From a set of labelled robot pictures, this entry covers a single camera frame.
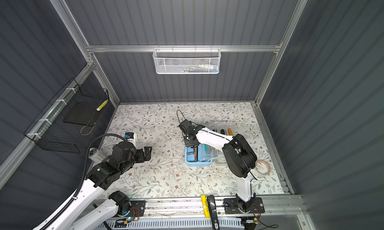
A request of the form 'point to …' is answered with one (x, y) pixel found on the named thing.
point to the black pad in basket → (83, 113)
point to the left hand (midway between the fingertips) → (144, 148)
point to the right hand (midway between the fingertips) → (192, 142)
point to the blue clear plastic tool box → (203, 155)
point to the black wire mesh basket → (67, 123)
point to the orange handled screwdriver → (230, 133)
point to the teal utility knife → (208, 149)
